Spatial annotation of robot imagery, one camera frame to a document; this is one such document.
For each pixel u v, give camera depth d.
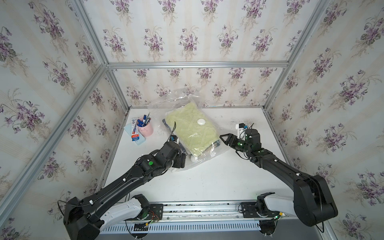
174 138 0.67
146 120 0.98
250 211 0.73
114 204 0.45
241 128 0.78
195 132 0.88
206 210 0.75
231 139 0.75
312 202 0.41
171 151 0.55
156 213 0.72
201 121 0.95
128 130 1.06
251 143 0.66
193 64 0.96
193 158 0.84
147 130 0.98
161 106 1.04
